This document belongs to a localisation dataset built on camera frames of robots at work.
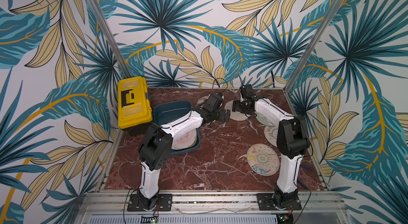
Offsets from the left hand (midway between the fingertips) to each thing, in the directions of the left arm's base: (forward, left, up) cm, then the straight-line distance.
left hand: (223, 114), depth 89 cm
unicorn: (0, -6, 0) cm, 6 cm away
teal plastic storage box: (+11, +37, -13) cm, 41 cm away
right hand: (+9, -11, -5) cm, 15 cm away
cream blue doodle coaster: (-20, -22, -13) cm, 33 cm away
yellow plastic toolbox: (+1, +49, +3) cm, 49 cm away
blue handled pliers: (-31, -39, -13) cm, 51 cm away
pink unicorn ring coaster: (-11, +21, -11) cm, 26 cm away
